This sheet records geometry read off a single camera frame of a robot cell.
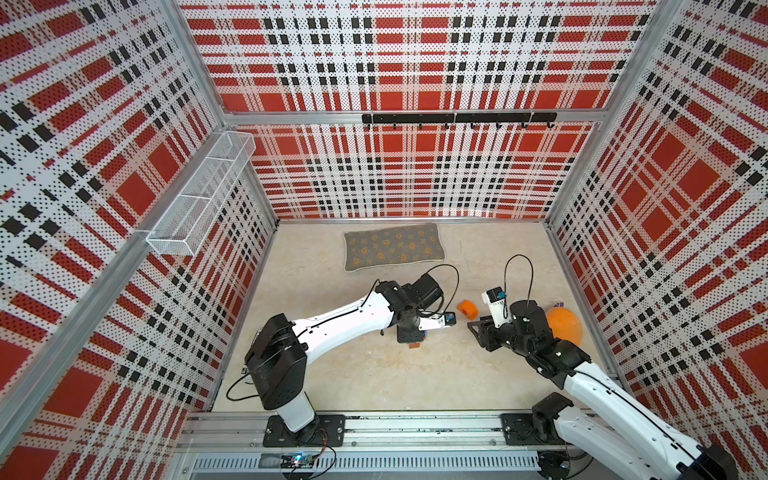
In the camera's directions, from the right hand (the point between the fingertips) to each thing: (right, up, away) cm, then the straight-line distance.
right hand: (480, 322), depth 80 cm
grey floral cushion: (-18, +22, +27) cm, 39 cm away
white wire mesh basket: (-88, +28, +11) cm, 93 cm away
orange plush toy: (+25, -1, +3) cm, 25 cm away
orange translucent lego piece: (0, +1, +13) cm, 13 cm away
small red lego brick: (-18, -8, +6) cm, 21 cm away
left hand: (-18, -1, +1) cm, 18 cm away
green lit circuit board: (-46, -30, -11) cm, 56 cm away
